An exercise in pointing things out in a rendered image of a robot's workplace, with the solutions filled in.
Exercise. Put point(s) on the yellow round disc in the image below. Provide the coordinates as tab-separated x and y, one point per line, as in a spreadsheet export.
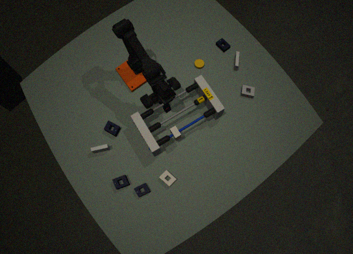
199	63

